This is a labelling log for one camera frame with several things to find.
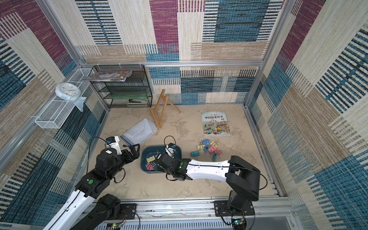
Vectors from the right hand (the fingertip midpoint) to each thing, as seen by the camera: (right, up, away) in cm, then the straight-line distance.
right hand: (156, 162), depth 80 cm
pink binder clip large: (+34, +4, +14) cm, 37 cm away
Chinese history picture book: (+38, +20, +28) cm, 52 cm away
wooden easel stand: (-8, +31, +32) cm, 45 cm away
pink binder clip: (-5, -5, +6) cm, 9 cm away
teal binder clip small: (+22, +3, +10) cm, 24 cm away
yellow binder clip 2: (+26, +5, +16) cm, 31 cm away
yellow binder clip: (-5, -1, +11) cm, 12 cm away
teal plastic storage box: (-7, +1, +12) cm, 14 cm away
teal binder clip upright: (+34, +1, +9) cm, 35 cm away
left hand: (-11, +10, -5) cm, 15 cm away
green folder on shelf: (-26, +42, +29) cm, 57 cm away
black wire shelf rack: (-31, +48, +29) cm, 64 cm away
